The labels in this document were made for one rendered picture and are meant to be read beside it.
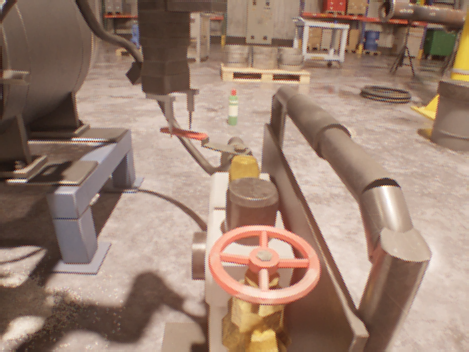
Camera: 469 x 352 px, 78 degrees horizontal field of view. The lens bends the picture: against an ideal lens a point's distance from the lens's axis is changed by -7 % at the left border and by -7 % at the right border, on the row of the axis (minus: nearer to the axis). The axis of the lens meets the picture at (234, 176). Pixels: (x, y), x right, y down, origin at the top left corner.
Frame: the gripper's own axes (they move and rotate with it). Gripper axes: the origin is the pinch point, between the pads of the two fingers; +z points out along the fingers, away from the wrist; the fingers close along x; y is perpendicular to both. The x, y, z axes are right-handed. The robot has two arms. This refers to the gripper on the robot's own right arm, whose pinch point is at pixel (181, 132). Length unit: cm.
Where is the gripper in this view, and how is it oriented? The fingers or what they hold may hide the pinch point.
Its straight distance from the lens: 50.6
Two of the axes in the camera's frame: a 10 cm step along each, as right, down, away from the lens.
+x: -4.5, 3.7, -8.1
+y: -8.9, -2.3, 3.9
